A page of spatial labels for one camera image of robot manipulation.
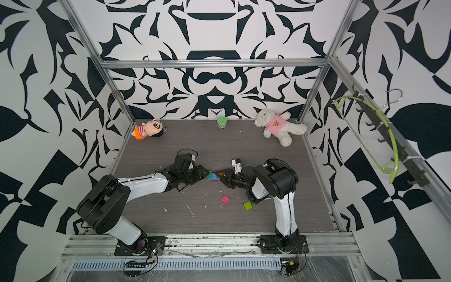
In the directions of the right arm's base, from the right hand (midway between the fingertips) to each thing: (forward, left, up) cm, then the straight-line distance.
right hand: (216, 174), depth 90 cm
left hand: (+2, +5, +1) cm, 5 cm away
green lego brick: (-1, +3, 0) cm, 3 cm away
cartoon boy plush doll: (+29, +38, +5) cm, 48 cm away
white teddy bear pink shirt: (+31, -37, +2) cm, 48 cm away
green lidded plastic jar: (+37, -3, 0) cm, 37 cm away
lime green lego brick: (-15, -15, -3) cm, 21 cm away
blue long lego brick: (-1, +1, -1) cm, 2 cm away
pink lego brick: (-11, -5, -3) cm, 13 cm away
